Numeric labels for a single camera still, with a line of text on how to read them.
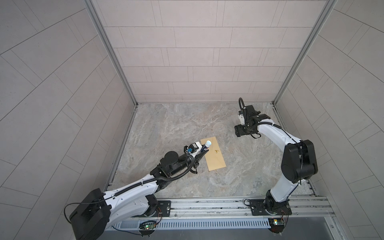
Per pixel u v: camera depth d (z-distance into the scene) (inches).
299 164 18.4
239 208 28.5
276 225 26.8
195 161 24.8
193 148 22.4
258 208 27.9
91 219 15.5
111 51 34.1
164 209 27.9
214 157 35.1
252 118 26.0
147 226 25.7
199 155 25.2
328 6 27.9
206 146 25.6
